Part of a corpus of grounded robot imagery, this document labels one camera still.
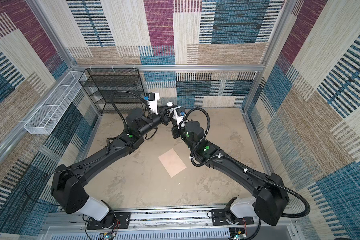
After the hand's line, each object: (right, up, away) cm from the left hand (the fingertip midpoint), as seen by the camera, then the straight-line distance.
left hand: (177, 105), depth 68 cm
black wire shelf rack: (-54, +19, +37) cm, 68 cm away
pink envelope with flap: (-4, -32, +25) cm, 40 cm away
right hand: (-2, -6, +5) cm, 8 cm away
